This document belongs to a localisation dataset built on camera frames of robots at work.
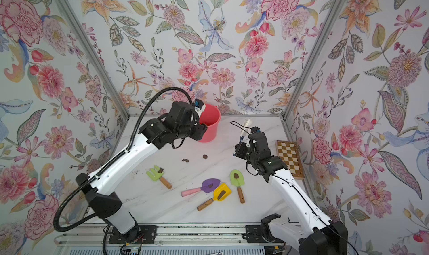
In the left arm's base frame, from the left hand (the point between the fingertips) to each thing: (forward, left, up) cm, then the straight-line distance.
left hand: (205, 125), depth 71 cm
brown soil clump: (+2, +12, -33) cm, 35 cm away
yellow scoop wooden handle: (-18, -7, -33) cm, 38 cm away
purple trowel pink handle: (-14, -1, -33) cm, 36 cm away
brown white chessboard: (+5, -48, -30) cm, 57 cm away
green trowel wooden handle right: (-10, -17, -33) cm, 38 cm away
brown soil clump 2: (+5, +1, -34) cm, 34 cm away
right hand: (-2, -14, -12) cm, 18 cm away
